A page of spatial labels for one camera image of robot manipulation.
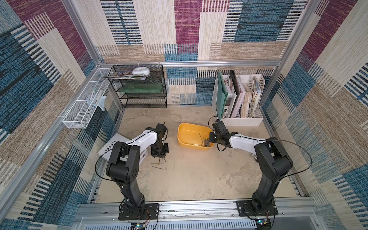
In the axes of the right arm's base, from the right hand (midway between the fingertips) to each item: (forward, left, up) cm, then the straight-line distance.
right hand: (211, 137), depth 99 cm
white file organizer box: (+16, -23, +13) cm, 31 cm away
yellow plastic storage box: (+2, +11, -2) cm, 12 cm away
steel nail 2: (-20, +35, -3) cm, 40 cm away
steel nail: (-3, +3, -1) cm, 5 cm away
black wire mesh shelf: (+34, +51, +18) cm, 64 cm away
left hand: (-13, +31, -1) cm, 33 cm away
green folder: (+12, -5, +28) cm, 31 cm away
